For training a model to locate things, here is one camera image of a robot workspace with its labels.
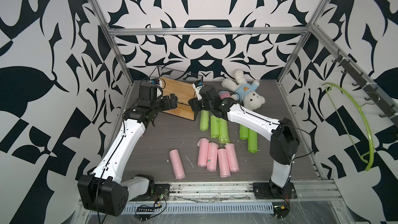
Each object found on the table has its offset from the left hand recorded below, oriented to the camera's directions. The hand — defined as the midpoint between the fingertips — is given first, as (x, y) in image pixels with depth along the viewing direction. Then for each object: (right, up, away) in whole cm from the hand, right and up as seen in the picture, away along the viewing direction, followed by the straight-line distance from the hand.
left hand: (168, 96), depth 78 cm
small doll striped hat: (+32, +1, +25) cm, 40 cm away
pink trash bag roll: (+5, -35, +1) cm, 36 cm away
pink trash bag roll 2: (+17, -30, +4) cm, 35 cm away
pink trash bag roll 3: (+22, -31, +4) cm, 39 cm away
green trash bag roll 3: (+30, -23, +11) cm, 39 cm away
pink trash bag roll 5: (+33, -32, +5) cm, 46 cm away
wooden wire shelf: (+3, +8, +20) cm, 22 cm away
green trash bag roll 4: (+45, -25, +9) cm, 52 cm away
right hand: (+12, -1, +6) cm, 13 cm away
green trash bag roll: (+19, -15, +18) cm, 30 cm away
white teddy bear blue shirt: (+46, +2, +24) cm, 52 cm away
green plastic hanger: (+78, -20, -21) cm, 83 cm away
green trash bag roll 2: (+25, -18, +14) cm, 33 cm away
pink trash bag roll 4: (+28, -34, +2) cm, 44 cm away
